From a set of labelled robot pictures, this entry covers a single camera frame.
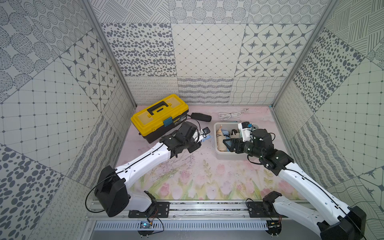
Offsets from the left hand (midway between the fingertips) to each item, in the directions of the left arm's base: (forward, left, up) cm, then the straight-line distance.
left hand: (197, 134), depth 80 cm
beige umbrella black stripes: (+3, -14, -8) cm, 16 cm away
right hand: (-5, -16, +1) cm, 17 cm away
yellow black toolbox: (+11, +25, -2) cm, 27 cm away
